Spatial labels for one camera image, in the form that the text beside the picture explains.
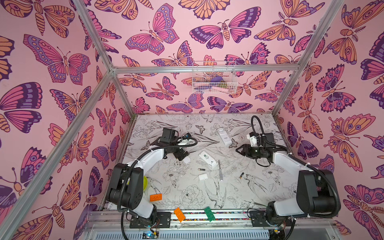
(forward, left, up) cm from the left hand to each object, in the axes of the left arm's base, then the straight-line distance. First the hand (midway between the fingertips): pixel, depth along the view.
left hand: (184, 145), depth 91 cm
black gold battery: (-15, -34, -9) cm, 38 cm away
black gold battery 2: (-11, -9, -10) cm, 18 cm away
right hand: (-2, -33, -1) cm, 34 cm away
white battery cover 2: (-16, -11, -9) cm, 21 cm away
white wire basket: (+32, -19, +22) cm, 43 cm away
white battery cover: (-4, -1, -10) cm, 11 cm away
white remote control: (-4, -14, -9) cm, 17 cm away
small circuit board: (-44, +16, -12) cm, 48 cm away
